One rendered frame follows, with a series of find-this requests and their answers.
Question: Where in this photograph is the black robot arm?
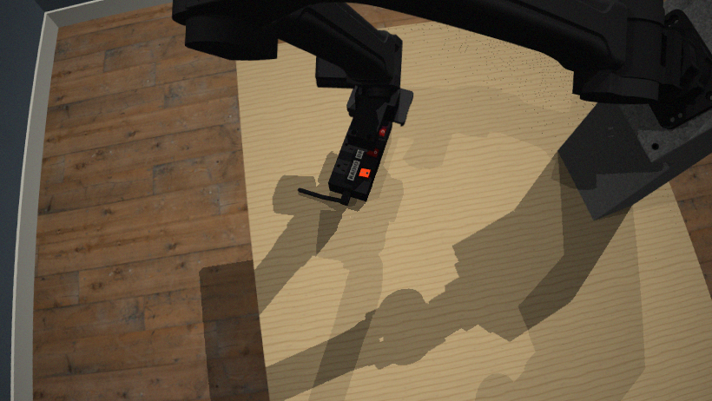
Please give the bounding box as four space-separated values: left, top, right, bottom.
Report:
172 0 712 152

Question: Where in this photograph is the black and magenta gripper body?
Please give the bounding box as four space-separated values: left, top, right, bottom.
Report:
346 86 413 127

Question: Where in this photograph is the black power strip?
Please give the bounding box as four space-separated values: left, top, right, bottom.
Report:
298 122 392 206

